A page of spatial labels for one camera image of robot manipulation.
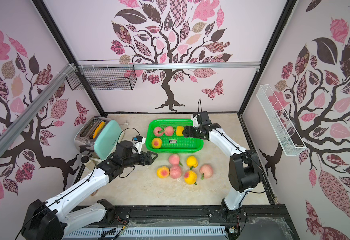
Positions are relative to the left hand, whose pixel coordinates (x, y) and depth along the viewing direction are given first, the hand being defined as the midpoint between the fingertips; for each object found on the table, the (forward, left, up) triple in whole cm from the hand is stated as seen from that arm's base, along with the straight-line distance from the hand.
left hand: (152, 157), depth 79 cm
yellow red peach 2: (-5, -6, -9) cm, 11 cm away
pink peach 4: (-4, -31, -9) cm, 33 cm away
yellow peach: (+25, -15, -8) cm, 30 cm away
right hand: (+16, -20, 0) cm, 26 cm away
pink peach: (+26, -8, -10) cm, 29 cm away
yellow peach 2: (+2, -23, -8) cm, 24 cm away
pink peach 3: (-4, -13, -9) cm, 16 cm away
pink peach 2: (+3, -12, -8) cm, 15 cm away
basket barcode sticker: (+20, -10, -14) cm, 27 cm away
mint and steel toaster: (+11, +32, +4) cm, 35 cm away
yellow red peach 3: (-8, -21, -8) cm, 24 cm away
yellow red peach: (+15, 0, -8) cm, 17 cm away
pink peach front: (+26, +1, -8) cm, 28 cm away
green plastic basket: (+25, -5, -14) cm, 29 cm away
